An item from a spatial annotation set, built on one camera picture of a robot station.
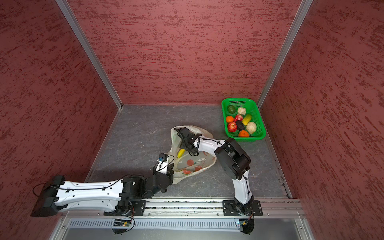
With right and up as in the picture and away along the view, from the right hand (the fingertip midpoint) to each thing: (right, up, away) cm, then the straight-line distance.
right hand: (185, 149), depth 95 cm
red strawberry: (+38, +21, +12) cm, 45 cm away
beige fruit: (+41, +26, +15) cm, 51 cm away
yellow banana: (-3, -2, -4) cm, 5 cm away
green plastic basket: (+49, +27, +15) cm, 58 cm away
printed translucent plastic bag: (+1, -8, -7) cm, 11 cm away
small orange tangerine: (+32, +20, +12) cm, 39 cm away
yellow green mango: (+44, +20, +11) cm, 49 cm away
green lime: (+35, +27, +18) cm, 48 cm away
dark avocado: (+38, +15, +7) cm, 42 cm away
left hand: (-5, -6, -20) cm, 22 cm away
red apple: (+32, +15, +5) cm, 35 cm away
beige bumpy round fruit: (+45, +14, +5) cm, 48 cm away
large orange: (+39, +9, +3) cm, 41 cm away
